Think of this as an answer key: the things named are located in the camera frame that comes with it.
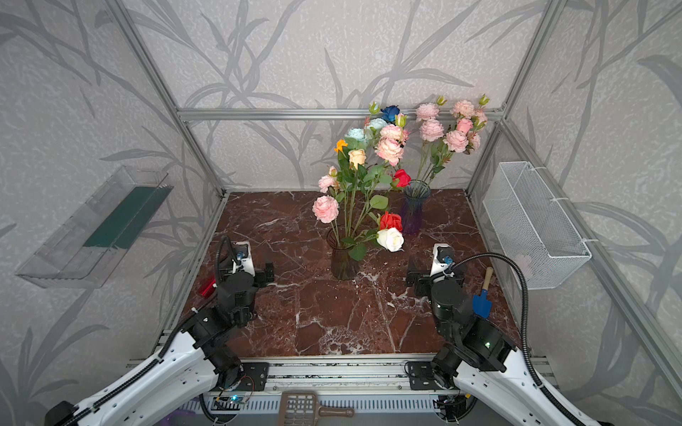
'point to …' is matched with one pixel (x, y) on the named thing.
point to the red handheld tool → (207, 285)
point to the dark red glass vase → (344, 266)
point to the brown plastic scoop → (300, 408)
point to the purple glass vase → (415, 193)
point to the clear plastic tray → (85, 252)
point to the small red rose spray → (391, 220)
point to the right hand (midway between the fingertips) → (428, 251)
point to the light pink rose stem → (326, 209)
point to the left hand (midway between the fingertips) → (255, 247)
